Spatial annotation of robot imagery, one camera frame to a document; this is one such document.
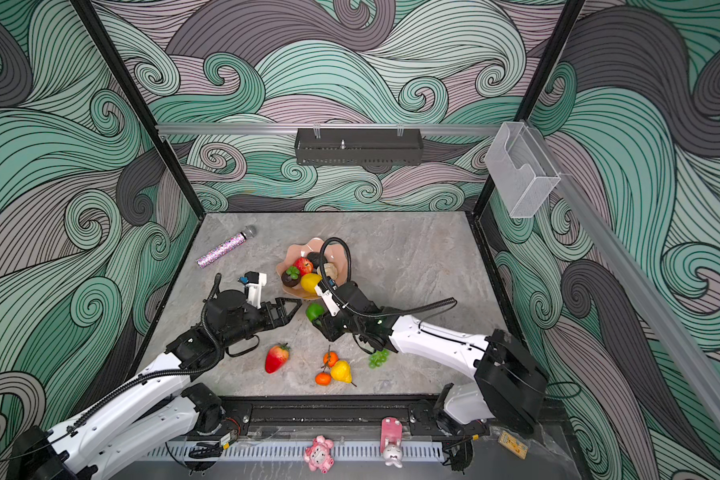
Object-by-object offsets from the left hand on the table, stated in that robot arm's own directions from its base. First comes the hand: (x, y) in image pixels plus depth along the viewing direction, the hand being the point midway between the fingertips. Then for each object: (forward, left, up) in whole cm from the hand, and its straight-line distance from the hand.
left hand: (295, 303), depth 76 cm
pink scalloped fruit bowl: (+27, -8, -14) cm, 31 cm away
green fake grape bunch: (-8, -23, -16) cm, 29 cm away
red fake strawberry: (-9, +6, -14) cm, 18 cm away
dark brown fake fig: (+13, +5, -9) cm, 17 cm away
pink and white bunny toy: (-26, -25, -16) cm, 40 cm away
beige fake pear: (+18, -8, -11) cm, 22 cm away
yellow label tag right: (-28, -54, -14) cm, 62 cm away
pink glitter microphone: (+36, +25, -14) cm, 46 cm away
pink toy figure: (-31, -8, -13) cm, 35 cm away
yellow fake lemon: (+13, -1, -11) cm, 17 cm away
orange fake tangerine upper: (-9, -9, -15) cm, 20 cm away
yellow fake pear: (-13, -12, -13) cm, 22 cm away
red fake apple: (+20, +1, -11) cm, 22 cm away
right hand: (-2, -6, -5) cm, 8 cm away
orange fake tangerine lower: (-14, -8, -14) cm, 22 cm away
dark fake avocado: (+23, -2, -11) cm, 26 cm away
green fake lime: (-1, -5, -2) cm, 5 cm away
